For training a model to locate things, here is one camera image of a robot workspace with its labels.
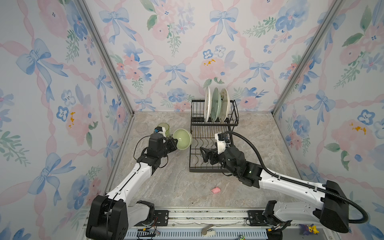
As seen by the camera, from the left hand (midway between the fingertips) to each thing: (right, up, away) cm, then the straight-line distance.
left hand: (177, 138), depth 83 cm
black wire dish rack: (+15, +1, +21) cm, 26 cm away
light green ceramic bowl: (+4, 0, 0) cm, 4 cm away
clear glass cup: (-28, +6, +24) cm, 37 cm away
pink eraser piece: (+21, -28, -1) cm, 35 cm away
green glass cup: (-5, +6, -4) cm, 9 cm away
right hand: (+16, -3, -9) cm, 18 cm away
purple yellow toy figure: (+62, -41, -13) cm, 75 cm away
